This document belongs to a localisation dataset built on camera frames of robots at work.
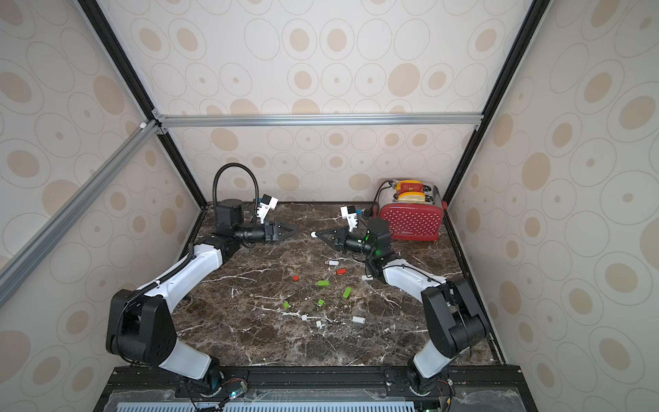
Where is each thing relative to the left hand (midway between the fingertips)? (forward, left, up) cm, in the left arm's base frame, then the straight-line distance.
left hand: (299, 231), depth 75 cm
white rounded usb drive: (0, -4, -2) cm, 5 cm away
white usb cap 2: (-17, -5, -27) cm, 33 cm away
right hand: (-2, -4, -2) cm, 5 cm away
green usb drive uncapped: (-6, -15, -27) cm, 32 cm away
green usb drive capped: (-2, -7, -28) cm, 29 cm away
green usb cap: (-11, +6, -28) cm, 31 cm away
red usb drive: (+2, -13, -27) cm, 30 cm away
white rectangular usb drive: (-1, -23, -26) cm, 35 cm away
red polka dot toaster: (+17, -40, -15) cm, 46 cm away
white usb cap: (-16, -1, -27) cm, 31 cm away
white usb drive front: (-16, -19, -27) cm, 37 cm away
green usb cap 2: (-10, -6, -27) cm, 30 cm away
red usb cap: (0, +4, -28) cm, 29 cm away
